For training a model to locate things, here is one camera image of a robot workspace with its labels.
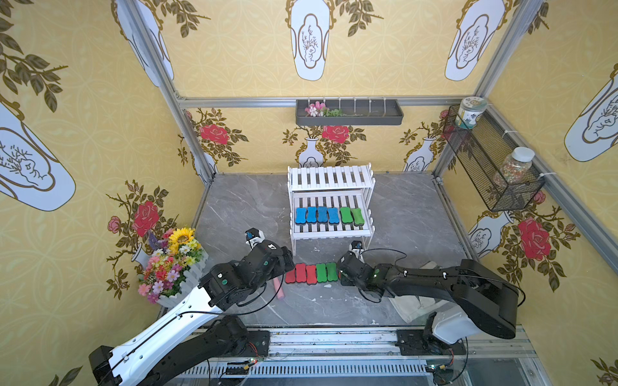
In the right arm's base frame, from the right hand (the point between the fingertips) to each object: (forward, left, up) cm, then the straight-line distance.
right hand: (345, 268), depth 90 cm
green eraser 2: (+14, -4, +14) cm, 20 cm away
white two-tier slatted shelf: (+17, +1, +27) cm, 32 cm away
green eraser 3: (-3, +9, +1) cm, 9 cm away
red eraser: (-5, +20, +1) cm, 21 cm away
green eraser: (+15, 0, +13) cm, 20 cm away
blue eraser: (+13, +17, +14) cm, 26 cm away
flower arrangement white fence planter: (-9, +54, +17) cm, 57 cm away
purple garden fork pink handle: (-11, +23, +2) cm, 25 cm away
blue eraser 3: (+14, +9, +14) cm, 22 cm away
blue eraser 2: (+14, +13, +14) cm, 24 cm away
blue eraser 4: (+14, +5, +14) cm, 20 cm away
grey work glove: (-13, -22, -1) cm, 26 cm away
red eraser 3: (-5, +12, +2) cm, 13 cm away
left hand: (-5, +24, +18) cm, 30 cm away
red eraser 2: (-3, +16, +1) cm, 17 cm away
